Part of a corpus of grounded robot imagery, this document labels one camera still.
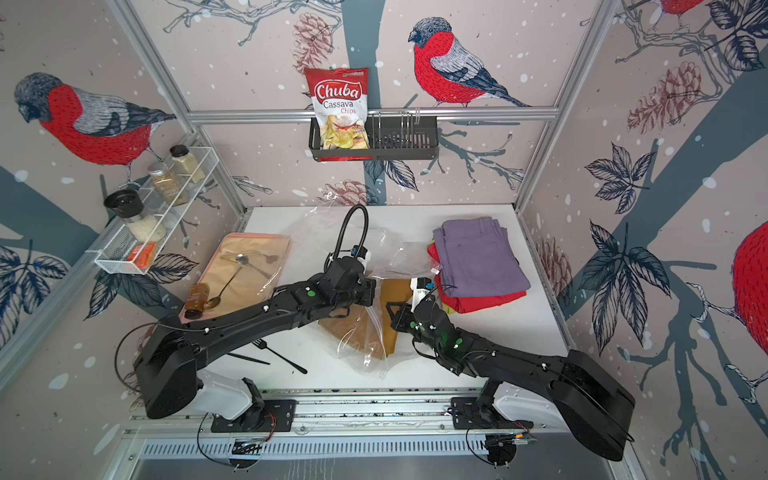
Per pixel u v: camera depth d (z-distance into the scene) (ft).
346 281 2.01
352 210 2.04
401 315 2.29
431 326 1.95
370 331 2.47
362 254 2.39
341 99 2.70
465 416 2.42
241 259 3.40
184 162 2.65
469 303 2.69
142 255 2.14
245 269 3.36
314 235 3.66
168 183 2.44
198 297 3.01
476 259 2.95
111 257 2.16
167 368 1.35
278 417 2.40
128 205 2.11
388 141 3.52
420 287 2.42
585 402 1.36
